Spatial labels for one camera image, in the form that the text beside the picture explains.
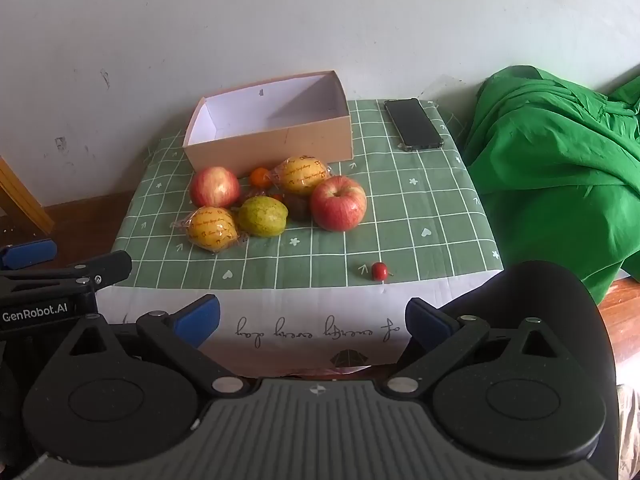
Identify cardboard box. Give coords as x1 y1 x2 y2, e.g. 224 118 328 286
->
181 70 355 179

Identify green pear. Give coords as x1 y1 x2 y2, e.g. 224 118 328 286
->
237 196 290 238

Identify dark brown date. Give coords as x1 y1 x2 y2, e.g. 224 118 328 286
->
285 194 312 222

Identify green cloth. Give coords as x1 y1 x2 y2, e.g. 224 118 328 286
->
460 64 640 306

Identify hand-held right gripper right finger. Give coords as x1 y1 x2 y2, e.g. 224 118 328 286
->
385 297 572 396

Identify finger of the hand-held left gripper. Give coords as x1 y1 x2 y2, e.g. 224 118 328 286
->
0 239 59 271
0 250 134 302

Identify green checkered tablecloth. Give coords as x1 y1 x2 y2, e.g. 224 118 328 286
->
95 99 505 378

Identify yellow wooden furniture leg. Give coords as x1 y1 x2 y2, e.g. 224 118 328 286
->
0 155 56 236

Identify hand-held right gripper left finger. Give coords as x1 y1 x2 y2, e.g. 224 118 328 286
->
52 294 251 397

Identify black smartphone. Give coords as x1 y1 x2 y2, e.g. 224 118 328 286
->
383 98 445 153

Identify plastic-wrapped yellow apple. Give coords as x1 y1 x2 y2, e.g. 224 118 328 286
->
265 156 333 197
172 206 249 255

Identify red apple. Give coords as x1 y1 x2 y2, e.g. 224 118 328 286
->
190 166 242 209
309 175 368 233

